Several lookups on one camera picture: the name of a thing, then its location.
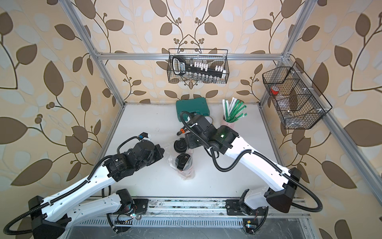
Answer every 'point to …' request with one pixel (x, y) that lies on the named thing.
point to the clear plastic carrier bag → (171, 160)
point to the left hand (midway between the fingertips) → (164, 148)
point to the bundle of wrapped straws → (234, 114)
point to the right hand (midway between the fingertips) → (190, 137)
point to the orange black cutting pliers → (182, 131)
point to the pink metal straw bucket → (231, 125)
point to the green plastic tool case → (197, 105)
